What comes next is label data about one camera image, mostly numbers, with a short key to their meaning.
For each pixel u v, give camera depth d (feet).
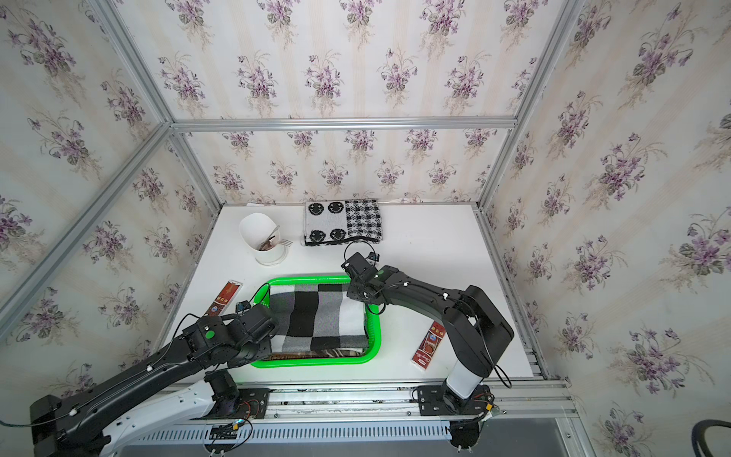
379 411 2.39
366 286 2.09
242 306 2.27
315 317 2.69
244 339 1.81
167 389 1.57
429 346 2.69
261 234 3.32
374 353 2.42
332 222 3.61
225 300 2.98
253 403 2.40
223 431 2.33
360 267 2.24
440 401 2.40
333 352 2.50
